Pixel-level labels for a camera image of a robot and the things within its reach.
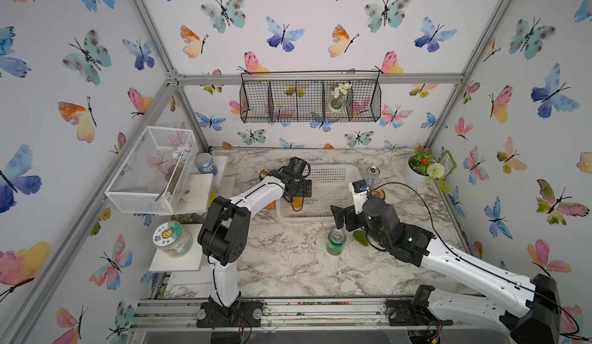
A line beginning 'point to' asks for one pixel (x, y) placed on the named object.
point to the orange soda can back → (272, 205)
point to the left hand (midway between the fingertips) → (301, 186)
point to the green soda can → (335, 241)
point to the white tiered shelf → (186, 269)
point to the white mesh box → (158, 172)
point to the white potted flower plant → (422, 168)
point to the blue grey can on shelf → (205, 163)
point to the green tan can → (378, 193)
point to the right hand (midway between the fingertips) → (345, 200)
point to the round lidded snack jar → (173, 239)
